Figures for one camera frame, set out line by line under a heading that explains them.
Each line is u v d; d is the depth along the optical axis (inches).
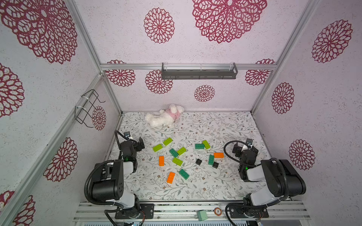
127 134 31.3
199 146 38.5
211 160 36.1
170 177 33.4
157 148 38.6
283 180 16.9
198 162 36.2
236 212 28.7
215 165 35.4
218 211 29.2
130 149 28.2
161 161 36.2
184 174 33.8
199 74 35.7
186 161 36.3
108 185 17.5
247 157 28.1
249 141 31.0
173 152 37.3
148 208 29.4
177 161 35.7
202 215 28.0
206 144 39.4
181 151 37.9
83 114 30.2
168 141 39.7
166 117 41.4
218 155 36.3
